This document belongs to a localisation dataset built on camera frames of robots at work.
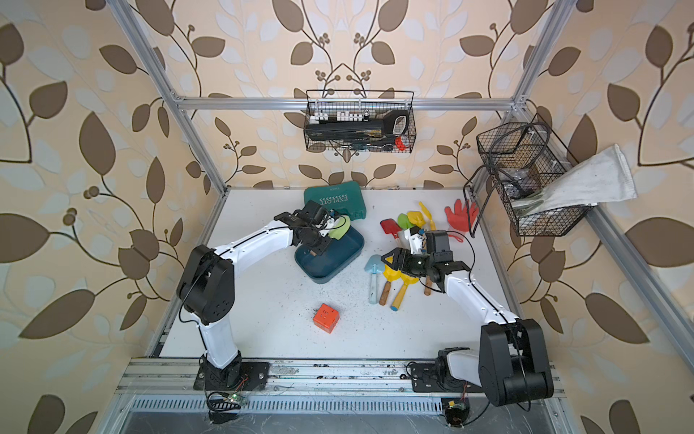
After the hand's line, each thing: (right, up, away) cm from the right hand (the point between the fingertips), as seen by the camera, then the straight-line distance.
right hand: (388, 260), depth 85 cm
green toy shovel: (+9, +12, +23) cm, 27 cm away
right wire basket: (+44, +33, +1) cm, 54 cm away
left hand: (-21, +5, +6) cm, 22 cm away
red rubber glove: (+34, +14, +25) cm, 44 cm away
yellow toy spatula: (+14, +13, +23) cm, 30 cm away
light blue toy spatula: (-4, -3, +10) cm, 12 cm away
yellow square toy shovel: (+1, -6, +8) cm, 11 cm away
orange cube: (-19, -17, -5) cm, 26 cm away
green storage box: (-15, +1, +9) cm, 18 cm away
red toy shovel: (+3, +10, +21) cm, 24 cm away
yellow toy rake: (+19, +14, +23) cm, 33 cm away
